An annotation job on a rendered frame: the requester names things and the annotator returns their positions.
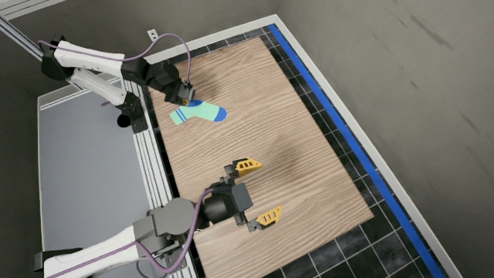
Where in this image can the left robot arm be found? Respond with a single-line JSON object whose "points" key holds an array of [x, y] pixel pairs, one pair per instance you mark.
{"points": [[136, 70]]}

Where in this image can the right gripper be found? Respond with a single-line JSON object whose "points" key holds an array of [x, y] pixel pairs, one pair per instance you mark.
{"points": [[215, 206]]}

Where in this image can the mint green sock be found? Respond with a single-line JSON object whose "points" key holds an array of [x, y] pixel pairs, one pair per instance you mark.
{"points": [[198, 108]]}

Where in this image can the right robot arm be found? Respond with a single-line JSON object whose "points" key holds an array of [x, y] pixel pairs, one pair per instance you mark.
{"points": [[169, 221]]}

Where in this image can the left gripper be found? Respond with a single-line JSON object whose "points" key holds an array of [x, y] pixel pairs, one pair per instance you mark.
{"points": [[169, 88]]}

